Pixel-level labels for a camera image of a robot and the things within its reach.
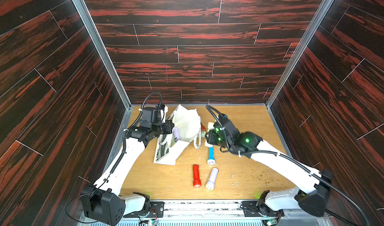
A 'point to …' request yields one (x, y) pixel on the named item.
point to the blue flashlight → (211, 161)
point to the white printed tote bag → (188, 121)
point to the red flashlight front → (196, 179)
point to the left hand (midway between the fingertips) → (175, 124)
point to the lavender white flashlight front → (210, 185)
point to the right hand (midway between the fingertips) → (209, 133)
